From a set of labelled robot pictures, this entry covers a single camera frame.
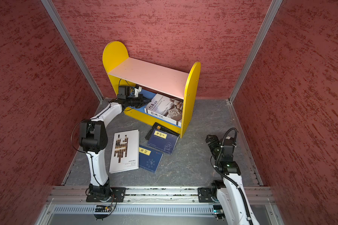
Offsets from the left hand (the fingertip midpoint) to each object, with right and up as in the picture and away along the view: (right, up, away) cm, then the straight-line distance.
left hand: (152, 102), depth 93 cm
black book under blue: (+3, -17, +7) cm, 18 cm away
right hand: (+35, -25, -11) cm, 44 cm away
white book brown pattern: (-16, -32, -6) cm, 36 cm away
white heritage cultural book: (+11, -4, -4) cm, 13 cm away
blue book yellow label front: (0, -36, -8) cm, 37 cm away
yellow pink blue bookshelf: (-3, +10, +14) cm, 17 cm away
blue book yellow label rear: (+8, -27, +1) cm, 28 cm away
